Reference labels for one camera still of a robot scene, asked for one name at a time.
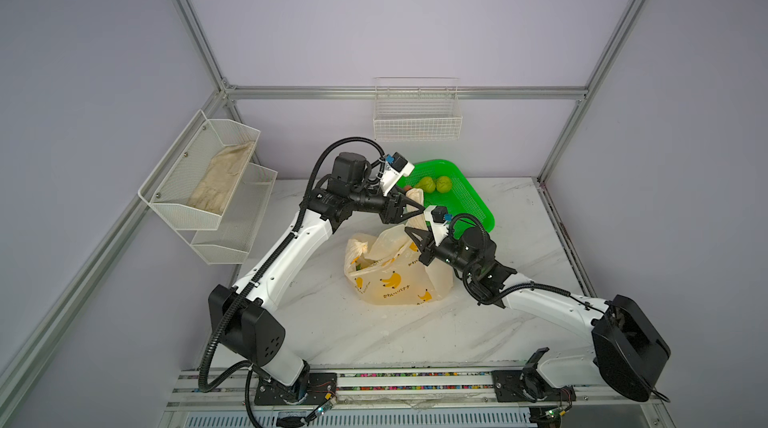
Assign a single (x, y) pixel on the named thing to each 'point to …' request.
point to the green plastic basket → (462, 197)
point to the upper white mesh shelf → (194, 183)
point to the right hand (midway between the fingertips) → (405, 228)
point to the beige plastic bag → (387, 269)
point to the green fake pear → (427, 184)
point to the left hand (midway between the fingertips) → (418, 206)
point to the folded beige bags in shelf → (218, 182)
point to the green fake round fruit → (444, 184)
